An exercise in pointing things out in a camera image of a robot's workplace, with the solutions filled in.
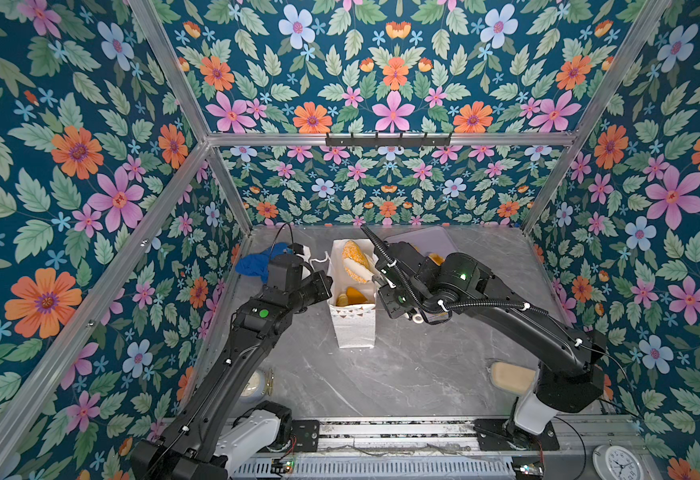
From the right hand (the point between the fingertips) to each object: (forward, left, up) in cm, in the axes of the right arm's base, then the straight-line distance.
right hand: (385, 293), depth 67 cm
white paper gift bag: (-1, +8, -13) cm, 15 cm away
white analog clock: (-29, -52, -26) cm, 65 cm away
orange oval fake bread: (+13, +9, -23) cm, 28 cm away
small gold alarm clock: (-12, +34, -25) cm, 44 cm away
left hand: (+7, +11, -1) cm, 13 cm away
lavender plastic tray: (+43, -19, -28) cm, 55 cm away
